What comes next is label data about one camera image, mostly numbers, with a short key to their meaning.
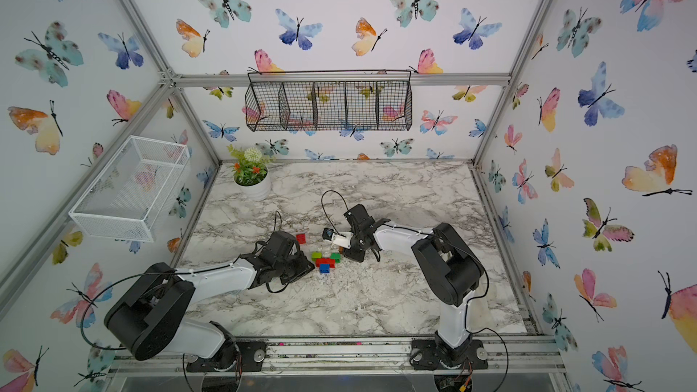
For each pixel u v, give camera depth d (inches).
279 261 29.3
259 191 40.7
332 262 35.1
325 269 35.0
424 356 29.0
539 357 29.6
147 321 16.8
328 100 38.5
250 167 38.5
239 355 28.5
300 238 37.6
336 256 36.0
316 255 35.9
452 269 19.3
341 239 32.4
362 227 29.5
